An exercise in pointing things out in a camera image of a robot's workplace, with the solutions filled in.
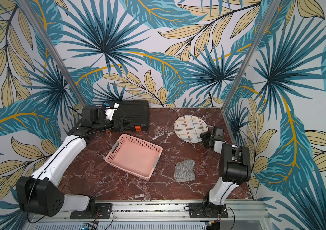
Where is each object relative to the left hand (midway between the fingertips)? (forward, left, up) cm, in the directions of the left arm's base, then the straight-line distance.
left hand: (127, 122), depth 76 cm
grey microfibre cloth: (-17, -32, -23) cm, 43 cm away
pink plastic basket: (-7, -2, -25) cm, 26 cm away
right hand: (+9, -46, -23) cm, 52 cm away
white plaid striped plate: (+16, -37, -26) cm, 48 cm away
